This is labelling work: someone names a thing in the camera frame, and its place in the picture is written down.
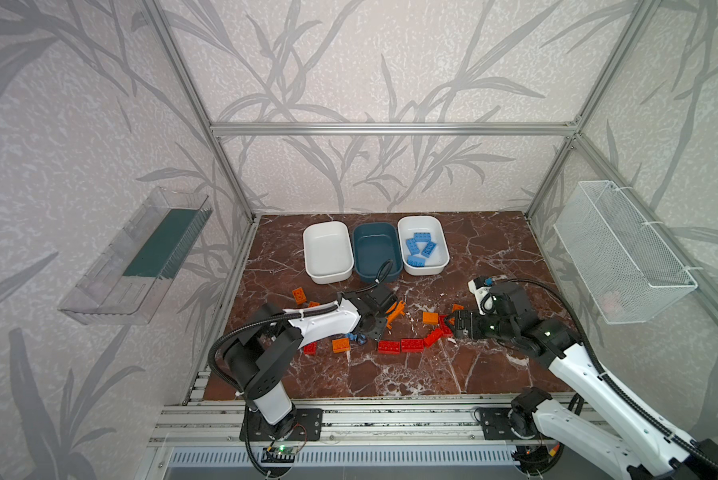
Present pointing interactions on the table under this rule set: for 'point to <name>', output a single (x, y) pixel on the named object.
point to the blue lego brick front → (428, 249)
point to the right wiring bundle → (537, 459)
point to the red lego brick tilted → (433, 337)
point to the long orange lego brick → (401, 310)
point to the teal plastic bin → (374, 245)
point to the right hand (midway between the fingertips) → (457, 310)
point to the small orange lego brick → (299, 295)
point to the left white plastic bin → (328, 252)
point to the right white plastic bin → (438, 259)
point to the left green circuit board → (279, 454)
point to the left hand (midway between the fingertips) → (374, 317)
